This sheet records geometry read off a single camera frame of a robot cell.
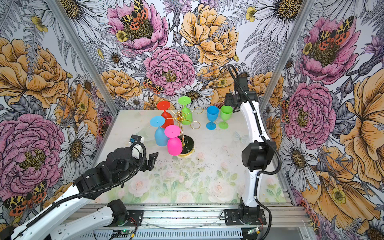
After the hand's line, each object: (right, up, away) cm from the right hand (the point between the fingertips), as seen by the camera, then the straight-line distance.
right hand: (231, 104), depth 89 cm
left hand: (-43, -26, -19) cm, 54 cm away
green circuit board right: (+7, -61, -18) cm, 64 cm away
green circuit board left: (-54, -62, -18) cm, 84 cm away
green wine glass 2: (-1, -5, +12) cm, 13 cm away
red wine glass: (-38, -1, -6) cm, 38 cm away
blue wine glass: (-10, -4, +13) cm, 17 cm away
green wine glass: (-25, -9, -9) cm, 28 cm away
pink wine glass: (-31, -21, -13) cm, 40 cm away
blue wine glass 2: (-40, -19, -7) cm, 45 cm away
